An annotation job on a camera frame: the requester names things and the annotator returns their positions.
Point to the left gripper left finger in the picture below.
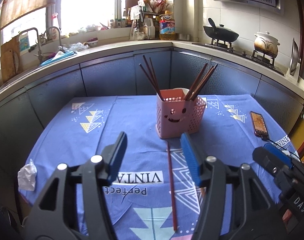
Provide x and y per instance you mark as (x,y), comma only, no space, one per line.
(54,214)

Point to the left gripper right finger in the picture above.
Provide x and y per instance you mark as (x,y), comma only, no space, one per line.
(254,214)

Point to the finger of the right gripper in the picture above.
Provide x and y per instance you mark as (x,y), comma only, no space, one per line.
(286,159)
(269,161)

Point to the brown chopstick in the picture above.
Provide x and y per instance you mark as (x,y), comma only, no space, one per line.
(154,76)
(172,191)
(200,83)
(148,66)
(195,82)
(204,82)
(149,77)

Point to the blue kitchen cabinets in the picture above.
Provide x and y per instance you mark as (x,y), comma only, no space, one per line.
(30,100)

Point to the smartphone with patterned case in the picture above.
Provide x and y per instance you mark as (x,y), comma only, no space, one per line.
(259,126)

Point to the crumpled white tissue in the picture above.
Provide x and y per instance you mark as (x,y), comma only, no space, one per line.
(27,177)

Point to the blue printed tablecloth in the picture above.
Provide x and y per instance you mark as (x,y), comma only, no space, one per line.
(139,200)

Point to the white lid holder stand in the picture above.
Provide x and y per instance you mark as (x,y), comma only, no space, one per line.
(293,76)

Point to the black gas stove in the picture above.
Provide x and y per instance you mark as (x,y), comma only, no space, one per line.
(254,56)

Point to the steel pot lid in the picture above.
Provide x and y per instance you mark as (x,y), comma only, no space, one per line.
(295,56)

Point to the pink utensil holder basket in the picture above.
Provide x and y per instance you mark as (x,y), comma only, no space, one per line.
(175,116)

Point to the white ceramic clay pot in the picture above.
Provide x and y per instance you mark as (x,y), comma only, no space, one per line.
(266,44)

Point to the white paper cup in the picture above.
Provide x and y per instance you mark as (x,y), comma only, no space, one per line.
(184,92)

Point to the black wok with lid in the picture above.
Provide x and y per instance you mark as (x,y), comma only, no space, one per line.
(219,32)

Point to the wooden cutting board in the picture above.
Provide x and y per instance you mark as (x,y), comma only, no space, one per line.
(10,59)

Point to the small steel cup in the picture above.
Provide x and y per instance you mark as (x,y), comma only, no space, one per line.
(183,37)

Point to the blue plastic basin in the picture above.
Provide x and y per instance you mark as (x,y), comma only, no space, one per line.
(58,57)

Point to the white crumpled plastic bag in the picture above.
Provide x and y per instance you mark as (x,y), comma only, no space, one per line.
(77,47)

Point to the yellow cooking oil bottle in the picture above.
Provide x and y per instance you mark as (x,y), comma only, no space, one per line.
(167,26)

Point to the small red white bowl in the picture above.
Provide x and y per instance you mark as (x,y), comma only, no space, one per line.
(93,42)

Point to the white plastic jug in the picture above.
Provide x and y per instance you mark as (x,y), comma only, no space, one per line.
(149,27)

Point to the spice rack with packets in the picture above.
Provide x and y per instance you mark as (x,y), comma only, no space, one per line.
(146,8)

